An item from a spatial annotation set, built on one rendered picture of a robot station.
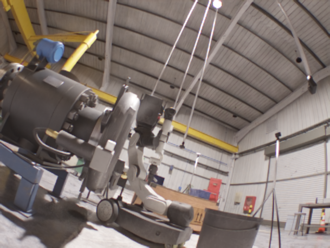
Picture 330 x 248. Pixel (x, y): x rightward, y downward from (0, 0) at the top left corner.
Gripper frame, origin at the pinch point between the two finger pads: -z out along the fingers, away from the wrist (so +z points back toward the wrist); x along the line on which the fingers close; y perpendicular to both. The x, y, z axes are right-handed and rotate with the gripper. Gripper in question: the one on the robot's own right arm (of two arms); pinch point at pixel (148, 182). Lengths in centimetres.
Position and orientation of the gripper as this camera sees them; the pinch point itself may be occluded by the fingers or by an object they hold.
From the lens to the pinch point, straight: 174.4
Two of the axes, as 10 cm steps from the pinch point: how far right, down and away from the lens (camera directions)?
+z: 3.0, -9.3, 2.3
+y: -9.4, -3.2, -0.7
